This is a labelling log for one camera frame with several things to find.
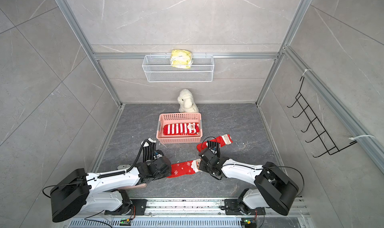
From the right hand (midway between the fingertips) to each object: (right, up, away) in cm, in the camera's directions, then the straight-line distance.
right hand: (202, 166), depth 87 cm
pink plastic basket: (-21, +28, +20) cm, 40 cm away
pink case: (-37, -8, -9) cm, 39 cm away
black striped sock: (+6, +12, +8) cm, 15 cm away
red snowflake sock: (-10, -1, -1) cm, 11 cm away
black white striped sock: (-34, +8, +7) cm, 36 cm away
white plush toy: (-9, +38, +8) cm, 40 cm away
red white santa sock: (-7, +21, +13) cm, 26 cm away
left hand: (-17, 0, -2) cm, 17 cm away
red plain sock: (+15, +14, +11) cm, 23 cm away
